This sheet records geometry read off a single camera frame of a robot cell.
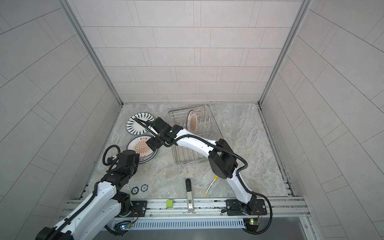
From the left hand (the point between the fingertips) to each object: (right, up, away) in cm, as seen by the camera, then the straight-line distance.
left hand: (143, 151), depth 85 cm
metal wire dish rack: (+33, +17, +11) cm, 39 cm away
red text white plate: (+28, +16, +11) cm, 34 cm away
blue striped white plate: (-10, +12, +14) cm, 21 cm away
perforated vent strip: (+24, -29, -17) cm, 42 cm away
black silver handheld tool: (+28, -20, -14) cm, 37 cm away
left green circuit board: (0, -28, -20) cm, 35 cm away
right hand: (+7, +6, -2) cm, 9 cm away
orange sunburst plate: (-4, +3, +4) cm, 6 cm away
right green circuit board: (+57, -29, -17) cm, 67 cm away
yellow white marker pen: (+42, -14, -4) cm, 44 cm away
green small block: (+18, -23, -11) cm, 32 cm away
